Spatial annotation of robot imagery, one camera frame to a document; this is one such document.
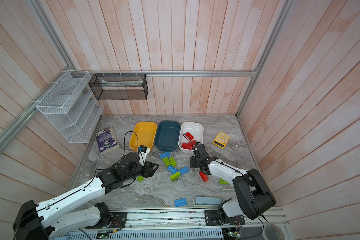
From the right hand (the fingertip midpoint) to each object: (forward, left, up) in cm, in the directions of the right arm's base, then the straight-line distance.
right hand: (194, 160), depth 93 cm
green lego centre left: (-1, +17, 0) cm, 17 cm away
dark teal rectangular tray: (+17, +18, +2) cm, 25 cm away
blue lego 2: (-6, +14, -1) cm, 15 cm away
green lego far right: (-12, -16, -2) cm, 21 cm away
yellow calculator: (+17, -20, -1) cm, 27 cm away
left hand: (-11, +22, +12) cm, 28 cm away
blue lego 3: (-7, +7, -1) cm, 9 cm away
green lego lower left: (-19, +27, +18) cm, 37 cm away
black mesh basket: (+31, +46, +33) cm, 64 cm away
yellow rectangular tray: (+24, +35, -2) cm, 43 cm away
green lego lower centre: (-11, +11, 0) cm, 16 cm away
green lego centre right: (-1, +13, 0) cm, 13 cm away
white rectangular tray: (+22, +1, -1) cm, 22 cm away
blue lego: (+3, +19, 0) cm, 19 cm away
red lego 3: (+14, 0, 0) cm, 14 cm away
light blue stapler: (-24, -6, -1) cm, 25 cm away
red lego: (+20, +3, 0) cm, 20 cm away
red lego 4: (-10, -6, 0) cm, 12 cm away
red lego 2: (+11, +4, 0) cm, 11 cm away
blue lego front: (-25, +8, -1) cm, 26 cm away
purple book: (+13, +60, +1) cm, 62 cm away
